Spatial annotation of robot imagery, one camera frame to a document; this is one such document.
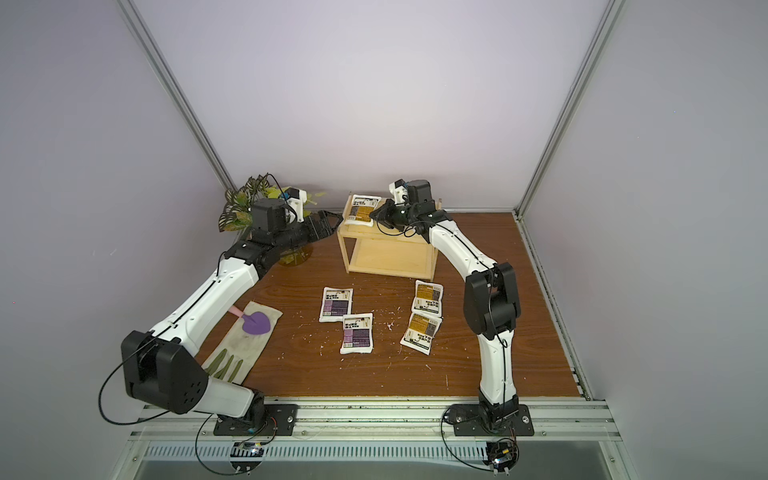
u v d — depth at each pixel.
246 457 0.71
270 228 0.61
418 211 0.73
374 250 1.07
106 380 0.41
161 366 0.41
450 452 0.69
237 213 0.88
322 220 0.71
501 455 0.70
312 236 0.71
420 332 0.87
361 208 0.90
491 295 0.55
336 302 0.95
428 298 0.94
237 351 0.85
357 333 0.87
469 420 0.74
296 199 0.72
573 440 0.71
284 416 0.74
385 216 0.79
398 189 0.84
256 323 0.91
